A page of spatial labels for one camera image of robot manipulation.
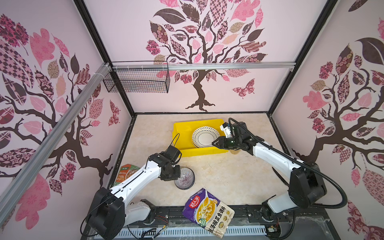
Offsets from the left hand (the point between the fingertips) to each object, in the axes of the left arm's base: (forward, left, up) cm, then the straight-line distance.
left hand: (176, 179), depth 80 cm
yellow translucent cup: (+18, -36, -2) cm, 40 cm away
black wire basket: (+57, +27, +28) cm, 69 cm away
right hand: (+18, -22, +11) cm, 30 cm away
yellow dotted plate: (+29, -16, 0) cm, 33 cm away
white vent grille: (-23, -35, -5) cm, 43 cm away
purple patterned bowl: (+1, -6, -1) cm, 6 cm away
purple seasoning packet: (-14, -16, -4) cm, 22 cm away
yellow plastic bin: (+27, -4, -4) cm, 27 cm away
